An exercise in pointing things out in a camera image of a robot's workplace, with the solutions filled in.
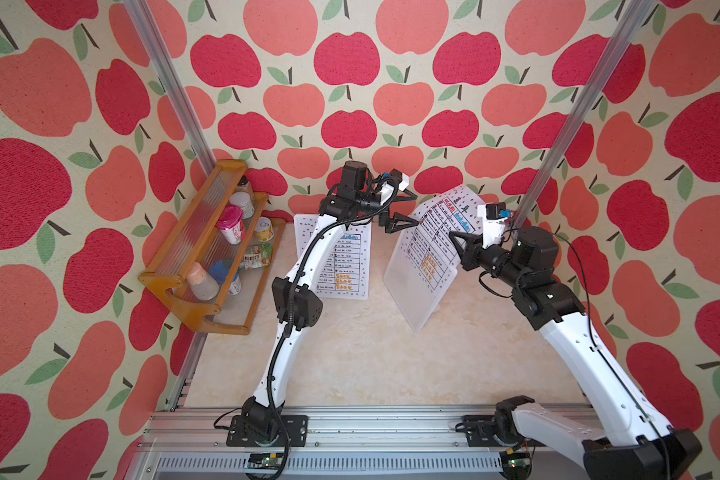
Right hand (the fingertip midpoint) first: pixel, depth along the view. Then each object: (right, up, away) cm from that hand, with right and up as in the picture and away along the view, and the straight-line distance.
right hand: (457, 238), depth 69 cm
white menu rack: (-27, -10, +24) cm, 38 cm away
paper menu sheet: (-5, -1, +9) cm, 11 cm away
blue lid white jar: (-66, -9, +20) cm, 69 cm away
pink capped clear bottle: (-65, -12, +9) cm, 67 cm away
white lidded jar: (-63, +14, +31) cm, 71 cm away
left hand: (-7, +7, +9) cm, 13 cm away
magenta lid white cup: (-62, +6, +20) cm, 65 cm away
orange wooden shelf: (-68, +1, +11) cm, 69 cm away
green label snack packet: (-58, -4, +40) cm, 70 cm away
